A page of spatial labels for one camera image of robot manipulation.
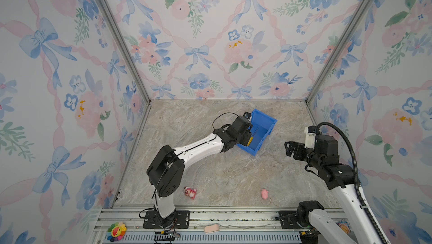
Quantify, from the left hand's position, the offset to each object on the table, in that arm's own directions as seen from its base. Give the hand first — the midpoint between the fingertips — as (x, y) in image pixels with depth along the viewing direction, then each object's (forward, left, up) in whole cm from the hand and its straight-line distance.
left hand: (247, 131), depth 85 cm
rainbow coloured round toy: (-41, +57, -15) cm, 72 cm away
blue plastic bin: (+13, -13, -13) cm, 23 cm away
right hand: (-9, -20, +4) cm, 22 cm away
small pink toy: (-26, -8, -15) cm, 31 cm away
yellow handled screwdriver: (+5, -5, -15) cm, 17 cm away
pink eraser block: (-40, +17, -15) cm, 46 cm away
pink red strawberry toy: (-26, +27, -13) cm, 40 cm away
